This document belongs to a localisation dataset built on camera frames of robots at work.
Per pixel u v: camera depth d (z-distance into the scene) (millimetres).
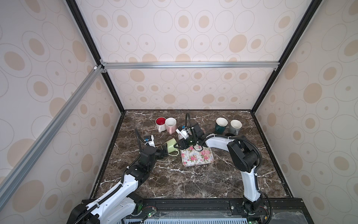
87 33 764
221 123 1011
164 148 741
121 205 572
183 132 873
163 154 742
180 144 850
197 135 778
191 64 910
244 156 538
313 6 679
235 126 980
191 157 922
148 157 594
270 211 712
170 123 1003
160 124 1031
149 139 700
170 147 915
